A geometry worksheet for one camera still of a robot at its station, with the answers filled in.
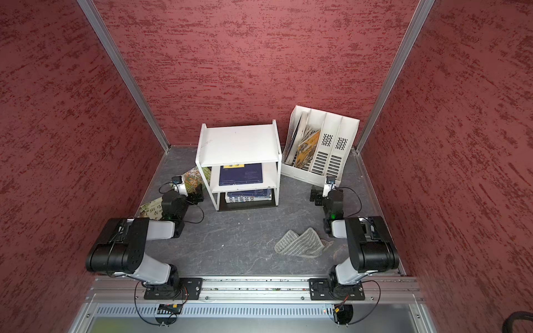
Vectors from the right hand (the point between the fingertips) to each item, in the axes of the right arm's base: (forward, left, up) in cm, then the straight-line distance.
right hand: (322, 188), depth 95 cm
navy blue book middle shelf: (+1, +41, +11) cm, 42 cm away
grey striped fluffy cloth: (-25, +9, -3) cm, 26 cm away
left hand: (0, +61, +2) cm, 61 cm away
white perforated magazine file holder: (+22, 0, +6) cm, 23 cm away
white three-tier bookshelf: (-6, +33, +27) cm, 43 cm away
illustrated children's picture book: (-6, +79, -5) cm, 80 cm away
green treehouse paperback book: (+9, +64, -3) cm, 65 cm away
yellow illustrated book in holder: (+16, +7, +9) cm, 20 cm away
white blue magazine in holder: (+27, +9, +17) cm, 33 cm away
